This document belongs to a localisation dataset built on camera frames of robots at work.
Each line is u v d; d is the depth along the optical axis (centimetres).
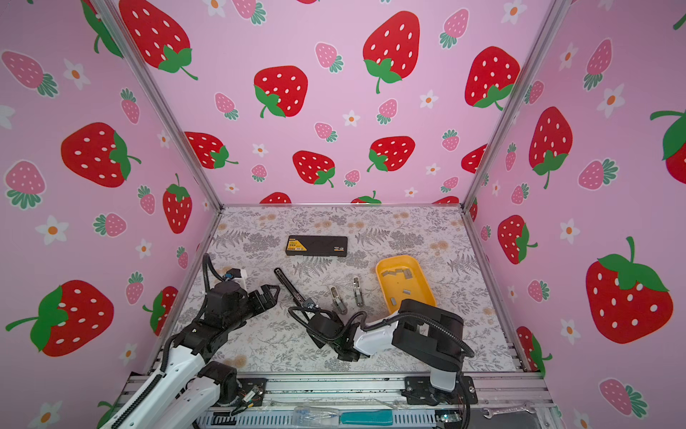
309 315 75
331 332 66
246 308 68
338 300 90
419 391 74
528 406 72
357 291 93
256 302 70
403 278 98
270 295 73
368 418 69
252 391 72
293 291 93
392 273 100
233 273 73
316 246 105
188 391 59
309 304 75
